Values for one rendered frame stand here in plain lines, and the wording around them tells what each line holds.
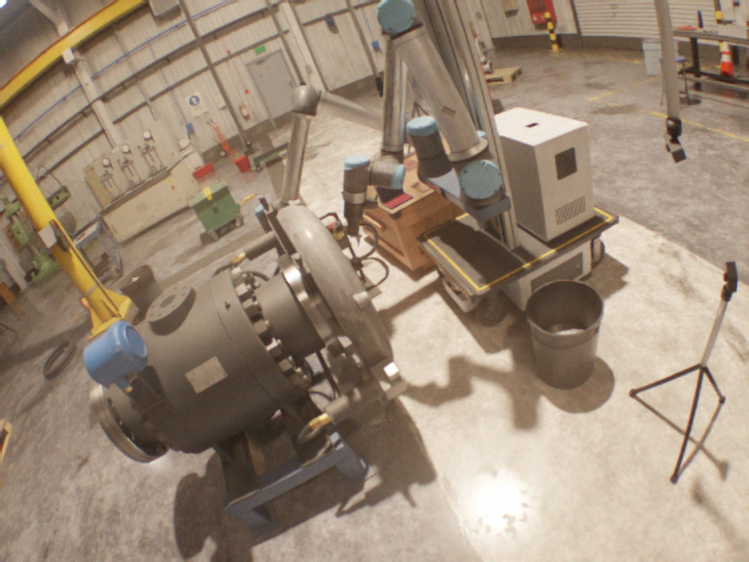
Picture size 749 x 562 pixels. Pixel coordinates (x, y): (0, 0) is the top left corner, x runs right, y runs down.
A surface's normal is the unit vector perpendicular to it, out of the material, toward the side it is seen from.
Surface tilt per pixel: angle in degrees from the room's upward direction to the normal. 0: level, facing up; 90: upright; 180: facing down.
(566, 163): 90
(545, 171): 90
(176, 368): 48
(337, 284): 55
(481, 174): 95
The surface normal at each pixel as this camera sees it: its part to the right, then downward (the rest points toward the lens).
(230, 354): 0.18, -0.04
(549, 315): 0.11, 0.50
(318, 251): 0.00, -0.37
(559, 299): -0.18, 0.59
